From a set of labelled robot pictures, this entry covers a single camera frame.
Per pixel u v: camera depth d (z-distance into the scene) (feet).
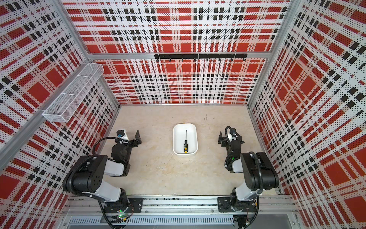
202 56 2.95
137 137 2.74
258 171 1.44
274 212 2.36
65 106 3.10
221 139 2.76
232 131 2.46
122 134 2.47
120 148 2.28
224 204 2.42
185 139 3.27
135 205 2.42
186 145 3.14
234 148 2.25
